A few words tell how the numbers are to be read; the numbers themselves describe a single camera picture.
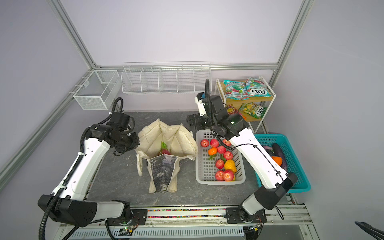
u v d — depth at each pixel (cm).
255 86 83
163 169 77
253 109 96
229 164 85
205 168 90
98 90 98
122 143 60
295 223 74
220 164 87
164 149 93
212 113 48
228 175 77
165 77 98
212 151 91
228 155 90
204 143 96
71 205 37
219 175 82
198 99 59
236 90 81
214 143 96
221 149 93
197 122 59
